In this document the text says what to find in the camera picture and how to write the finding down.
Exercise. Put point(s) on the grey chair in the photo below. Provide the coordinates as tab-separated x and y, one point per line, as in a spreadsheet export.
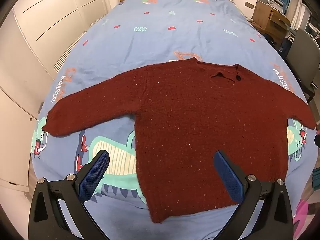
301	47

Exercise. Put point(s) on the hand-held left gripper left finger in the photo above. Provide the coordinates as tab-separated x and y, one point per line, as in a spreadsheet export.
96	172

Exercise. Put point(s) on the white wardrobe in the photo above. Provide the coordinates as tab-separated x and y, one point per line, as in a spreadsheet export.
50	12

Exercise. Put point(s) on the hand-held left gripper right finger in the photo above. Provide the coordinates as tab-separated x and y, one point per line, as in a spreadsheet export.
228	173

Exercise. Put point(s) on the dark blue bag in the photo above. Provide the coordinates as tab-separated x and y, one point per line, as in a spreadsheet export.
285	47

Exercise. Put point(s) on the pink cloth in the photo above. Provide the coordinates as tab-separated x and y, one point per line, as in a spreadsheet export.
301	212

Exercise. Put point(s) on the dark red knit sweater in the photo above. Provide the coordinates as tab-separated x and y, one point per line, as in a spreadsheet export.
187	117

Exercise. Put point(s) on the wall socket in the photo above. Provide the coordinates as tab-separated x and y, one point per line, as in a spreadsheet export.
248	4

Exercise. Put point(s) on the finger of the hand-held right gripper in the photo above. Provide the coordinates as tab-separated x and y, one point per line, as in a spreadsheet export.
317	140

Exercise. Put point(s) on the folded teal cloth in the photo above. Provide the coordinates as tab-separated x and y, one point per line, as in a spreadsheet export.
316	182

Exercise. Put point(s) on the wooden desk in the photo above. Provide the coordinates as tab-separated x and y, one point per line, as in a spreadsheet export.
271	20

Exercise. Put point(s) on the blue dinosaur print blanket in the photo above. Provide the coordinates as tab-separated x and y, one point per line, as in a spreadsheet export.
175	20

